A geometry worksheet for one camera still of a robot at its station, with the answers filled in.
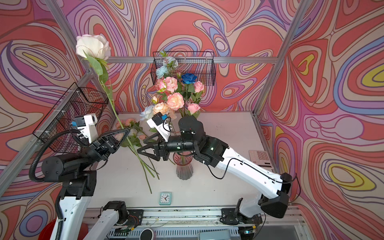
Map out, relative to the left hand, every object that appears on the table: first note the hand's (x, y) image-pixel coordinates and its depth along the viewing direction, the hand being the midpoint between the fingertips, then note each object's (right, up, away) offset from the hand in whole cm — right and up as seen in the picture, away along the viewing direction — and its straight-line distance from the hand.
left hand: (130, 137), depth 47 cm
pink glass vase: (+15, -13, +27) cm, 33 cm away
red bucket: (-39, -39, +13) cm, 57 cm away
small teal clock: (+5, -35, +31) cm, 47 cm away
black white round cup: (-1, -45, +19) cm, 48 cm away
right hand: (+3, -5, +5) cm, 8 cm away
